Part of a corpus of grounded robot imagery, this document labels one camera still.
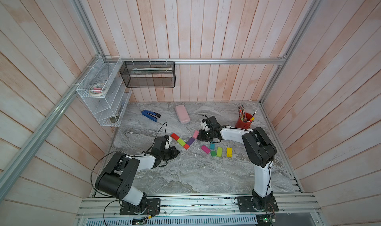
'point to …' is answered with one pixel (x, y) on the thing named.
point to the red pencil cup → (241, 124)
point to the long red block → (174, 136)
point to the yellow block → (229, 152)
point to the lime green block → (181, 141)
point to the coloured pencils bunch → (242, 115)
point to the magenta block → (205, 149)
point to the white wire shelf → (107, 109)
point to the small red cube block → (186, 146)
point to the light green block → (219, 153)
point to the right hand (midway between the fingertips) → (197, 136)
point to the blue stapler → (151, 115)
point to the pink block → (196, 134)
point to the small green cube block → (213, 153)
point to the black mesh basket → (149, 74)
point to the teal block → (212, 146)
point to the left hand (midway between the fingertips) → (179, 153)
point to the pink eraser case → (182, 114)
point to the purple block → (190, 141)
